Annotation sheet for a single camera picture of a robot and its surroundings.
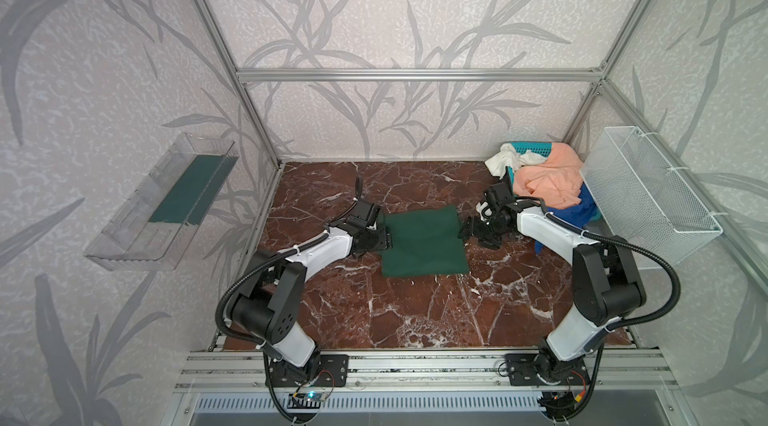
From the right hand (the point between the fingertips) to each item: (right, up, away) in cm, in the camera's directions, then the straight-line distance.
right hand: (467, 229), depth 93 cm
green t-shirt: (-13, -4, +1) cm, 14 cm away
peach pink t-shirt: (+33, +15, +9) cm, 37 cm away
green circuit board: (-44, -39, -21) cm, 62 cm away
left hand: (-25, -1, 0) cm, 25 cm away
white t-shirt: (+18, +23, +15) cm, 33 cm away
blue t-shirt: (+34, +5, -2) cm, 35 cm away
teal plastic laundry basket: (+35, +28, +23) cm, 50 cm away
